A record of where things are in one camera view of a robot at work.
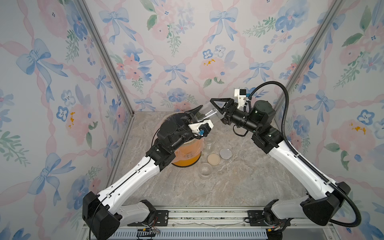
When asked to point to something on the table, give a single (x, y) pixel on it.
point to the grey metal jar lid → (225, 153)
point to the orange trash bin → (188, 162)
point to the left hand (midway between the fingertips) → (204, 111)
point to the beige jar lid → (213, 159)
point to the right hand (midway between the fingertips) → (212, 104)
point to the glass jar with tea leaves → (209, 143)
